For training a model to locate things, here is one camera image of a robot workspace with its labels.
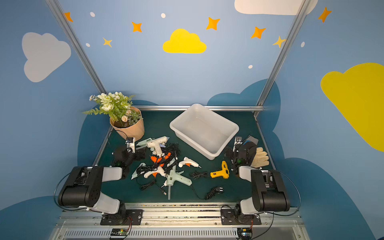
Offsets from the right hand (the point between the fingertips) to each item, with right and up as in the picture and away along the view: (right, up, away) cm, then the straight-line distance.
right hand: (238, 146), depth 95 cm
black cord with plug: (-53, -20, -11) cm, 58 cm away
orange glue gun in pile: (-54, -8, -1) cm, 54 cm away
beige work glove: (+16, -8, +1) cm, 18 cm away
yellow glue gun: (-10, -15, -7) cm, 19 cm away
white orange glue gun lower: (-48, -14, -8) cm, 51 cm away
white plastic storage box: (-19, +9, +20) cm, 28 cm away
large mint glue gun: (-40, -16, -10) cm, 44 cm away
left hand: (-64, +1, 0) cm, 64 cm away
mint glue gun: (-63, +1, +5) cm, 63 cm away
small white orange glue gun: (-32, -10, -3) cm, 33 cm away
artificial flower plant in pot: (-71, +17, -2) cm, 73 cm away
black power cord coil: (-16, -23, -13) cm, 31 cm away
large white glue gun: (-54, 0, 0) cm, 54 cm away
